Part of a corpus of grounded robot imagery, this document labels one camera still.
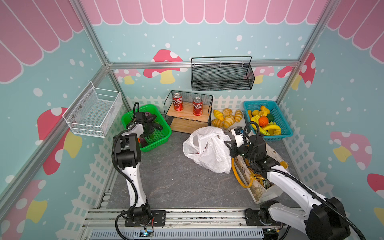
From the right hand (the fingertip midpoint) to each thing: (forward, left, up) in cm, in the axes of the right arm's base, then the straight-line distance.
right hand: (225, 141), depth 80 cm
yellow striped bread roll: (+36, -1, -17) cm, 40 cm away
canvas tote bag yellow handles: (-19, -8, -1) cm, 21 cm away
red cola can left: (+26, +27, +7) cm, 39 cm away
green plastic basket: (+17, +40, -18) cm, 47 cm away
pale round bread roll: (+38, -8, -16) cm, 42 cm away
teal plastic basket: (+37, -44, -13) cm, 59 cm away
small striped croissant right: (+36, -17, -18) cm, 43 cm away
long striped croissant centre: (+30, -9, -16) cm, 35 cm away
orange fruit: (+24, -31, -11) cm, 40 cm away
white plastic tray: (+32, -21, -22) cm, 44 cm away
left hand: (+21, +49, -18) cm, 56 cm away
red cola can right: (+22, +15, +6) cm, 27 cm away
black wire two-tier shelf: (+28, +22, -5) cm, 36 cm away
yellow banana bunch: (+24, -25, -9) cm, 35 cm away
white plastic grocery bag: (+1, +10, -6) cm, 11 cm away
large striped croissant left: (+27, +1, -15) cm, 31 cm away
